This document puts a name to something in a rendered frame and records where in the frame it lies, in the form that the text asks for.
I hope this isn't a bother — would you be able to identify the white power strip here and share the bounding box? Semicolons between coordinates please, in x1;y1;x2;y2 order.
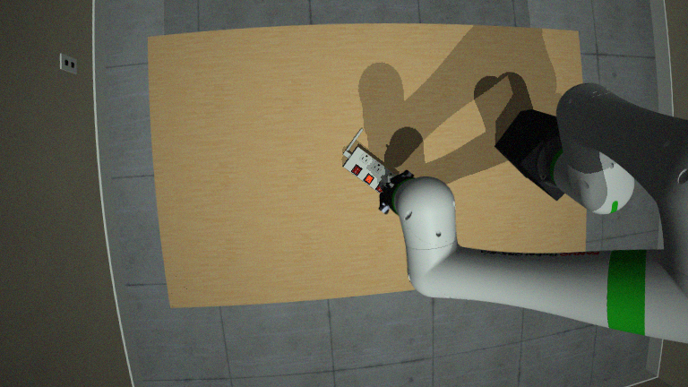
343;128;396;194

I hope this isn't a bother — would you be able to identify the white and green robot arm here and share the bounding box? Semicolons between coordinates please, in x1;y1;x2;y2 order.
387;83;688;343

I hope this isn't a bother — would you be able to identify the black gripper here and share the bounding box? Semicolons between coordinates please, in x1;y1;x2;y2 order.
378;170;414;214

